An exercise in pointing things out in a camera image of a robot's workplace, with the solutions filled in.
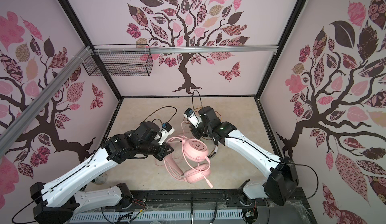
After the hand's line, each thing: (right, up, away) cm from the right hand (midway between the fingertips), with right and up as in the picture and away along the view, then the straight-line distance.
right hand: (191, 123), depth 78 cm
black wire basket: (-46, +39, +17) cm, 63 cm away
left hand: (-9, -13, -11) cm, 19 cm away
